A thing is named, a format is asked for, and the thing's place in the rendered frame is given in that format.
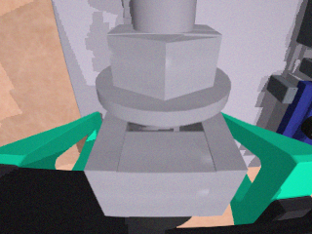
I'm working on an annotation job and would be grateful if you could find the toggle clamp with red handle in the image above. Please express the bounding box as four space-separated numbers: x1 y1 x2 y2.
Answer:
296 0 312 139

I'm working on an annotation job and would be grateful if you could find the grey fixture plate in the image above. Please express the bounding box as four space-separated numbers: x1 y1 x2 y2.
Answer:
51 0 312 129

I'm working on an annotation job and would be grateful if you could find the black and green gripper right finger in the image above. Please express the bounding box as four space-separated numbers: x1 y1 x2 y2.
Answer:
221 112 312 225

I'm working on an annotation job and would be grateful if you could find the blue rectangular block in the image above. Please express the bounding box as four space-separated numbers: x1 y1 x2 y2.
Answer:
265 72 312 145

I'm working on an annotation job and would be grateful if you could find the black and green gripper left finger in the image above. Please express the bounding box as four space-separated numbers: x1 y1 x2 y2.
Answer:
0 112 102 171

